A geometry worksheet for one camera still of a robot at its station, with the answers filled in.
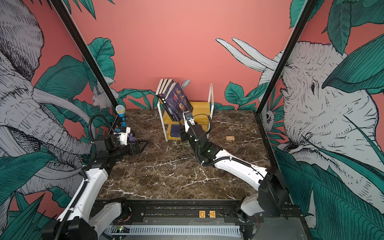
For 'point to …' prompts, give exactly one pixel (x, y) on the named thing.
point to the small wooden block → (230, 138)
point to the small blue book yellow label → (175, 131)
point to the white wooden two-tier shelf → (203, 112)
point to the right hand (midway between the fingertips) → (181, 120)
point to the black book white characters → (164, 101)
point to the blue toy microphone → (120, 109)
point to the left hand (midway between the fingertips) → (142, 140)
